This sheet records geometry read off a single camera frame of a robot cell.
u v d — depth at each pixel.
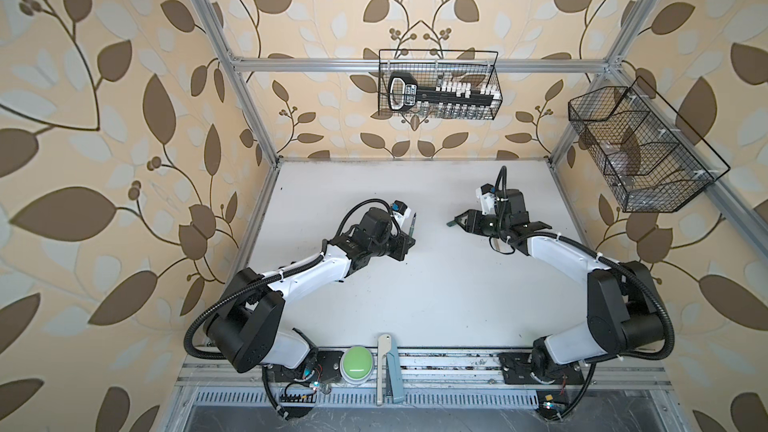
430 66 0.90
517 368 0.74
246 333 0.43
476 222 0.79
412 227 0.83
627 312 0.44
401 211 0.75
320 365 0.74
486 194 0.82
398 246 0.75
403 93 0.84
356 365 0.74
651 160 0.73
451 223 1.00
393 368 0.72
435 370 0.75
